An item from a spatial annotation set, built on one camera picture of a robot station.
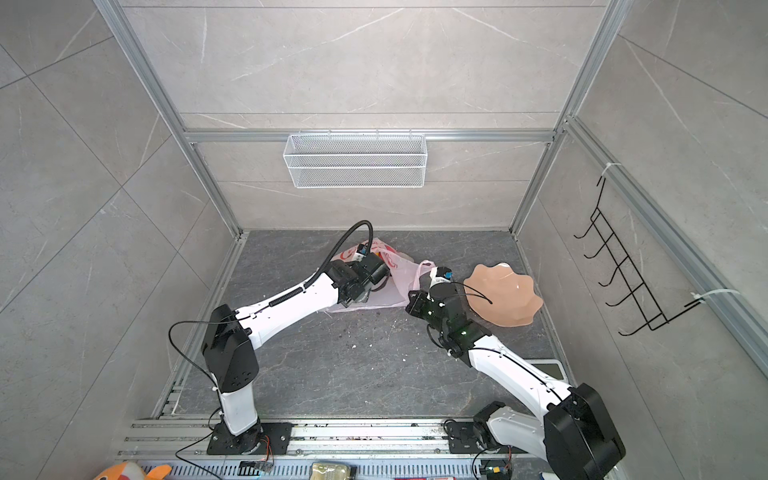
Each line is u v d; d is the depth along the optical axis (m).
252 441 0.69
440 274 0.73
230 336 0.51
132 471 0.64
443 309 0.60
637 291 0.64
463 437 0.73
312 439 0.75
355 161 1.01
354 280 0.59
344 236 0.61
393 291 0.84
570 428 0.39
